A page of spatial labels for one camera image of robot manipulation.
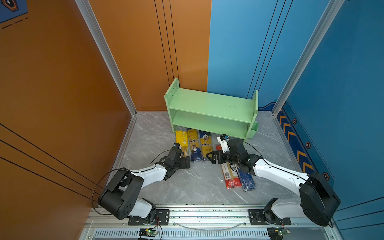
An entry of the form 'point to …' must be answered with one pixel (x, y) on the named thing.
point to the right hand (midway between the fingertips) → (211, 154)
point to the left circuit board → (147, 232)
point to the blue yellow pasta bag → (206, 143)
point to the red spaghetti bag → (230, 173)
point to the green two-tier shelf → (208, 112)
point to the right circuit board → (276, 233)
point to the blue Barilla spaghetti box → (247, 182)
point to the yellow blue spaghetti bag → (196, 152)
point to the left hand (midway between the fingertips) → (184, 158)
